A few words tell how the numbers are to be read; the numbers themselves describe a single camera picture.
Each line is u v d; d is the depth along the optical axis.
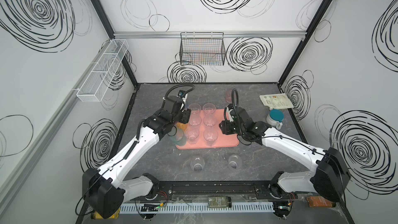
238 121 0.61
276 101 1.09
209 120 0.93
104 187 0.37
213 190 0.76
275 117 0.92
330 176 0.41
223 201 0.68
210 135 0.87
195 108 1.01
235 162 0.82
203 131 0.85
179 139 0.84
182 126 0.86
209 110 1.02
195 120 0.96
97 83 0.74
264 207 0.71
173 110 0.58
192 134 0.91
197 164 0.82
